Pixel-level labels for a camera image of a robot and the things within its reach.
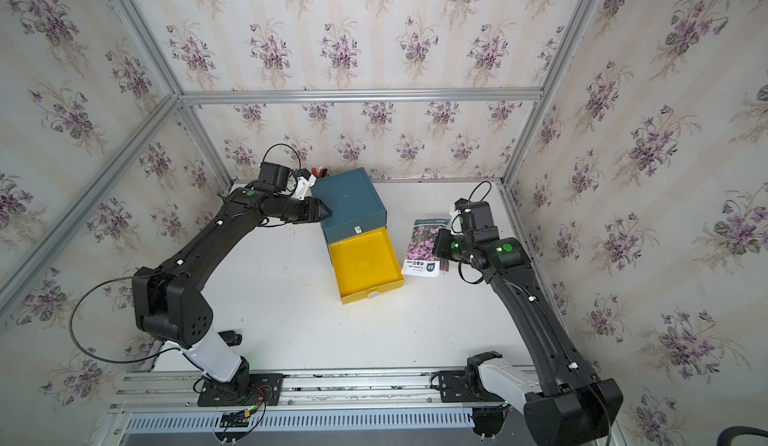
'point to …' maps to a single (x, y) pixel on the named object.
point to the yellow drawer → (366, 265)
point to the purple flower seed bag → (420, 260)
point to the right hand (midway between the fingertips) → (436, 242)
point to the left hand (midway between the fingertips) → (326, 217)
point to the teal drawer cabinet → (352, 200)
